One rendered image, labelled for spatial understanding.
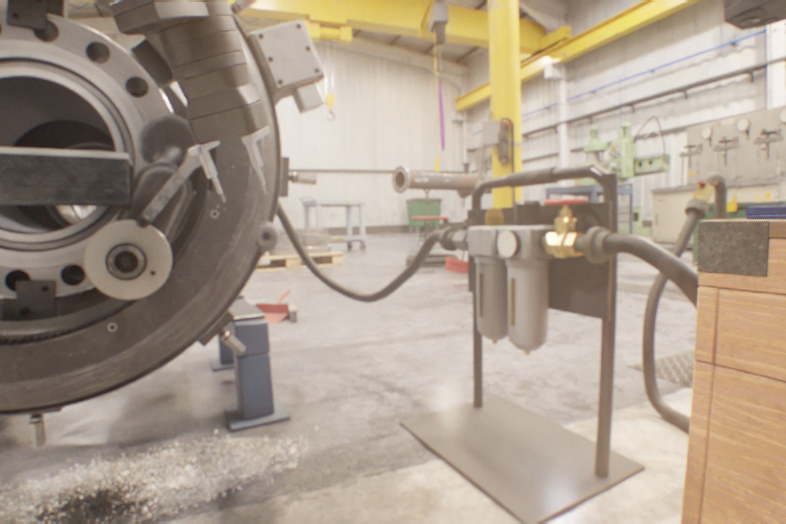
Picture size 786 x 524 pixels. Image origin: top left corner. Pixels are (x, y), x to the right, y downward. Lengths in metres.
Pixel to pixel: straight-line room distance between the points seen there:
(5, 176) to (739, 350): 0.82
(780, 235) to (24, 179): 0.81
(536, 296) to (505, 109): 3.40
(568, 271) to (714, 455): 0.44
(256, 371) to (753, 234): 0.97
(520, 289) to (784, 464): 0.48
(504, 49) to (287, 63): 3.59
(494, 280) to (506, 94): 3.37
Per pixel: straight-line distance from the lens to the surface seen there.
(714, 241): 0.46
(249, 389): 1.11
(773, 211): 0.49
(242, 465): 0.97
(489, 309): 0.89
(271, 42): 0.80
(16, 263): 0.85
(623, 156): 11.41
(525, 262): 0.81
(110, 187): 0.68
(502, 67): 4.24
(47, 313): 0.85
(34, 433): 0.92
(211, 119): 0.49
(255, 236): 0.71
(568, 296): 0.84
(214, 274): 0.70
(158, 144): 0.75
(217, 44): 0.47
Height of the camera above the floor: 0.48
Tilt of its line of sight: 5 degrees down
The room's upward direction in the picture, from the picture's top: 2 degrees counter-clockwise
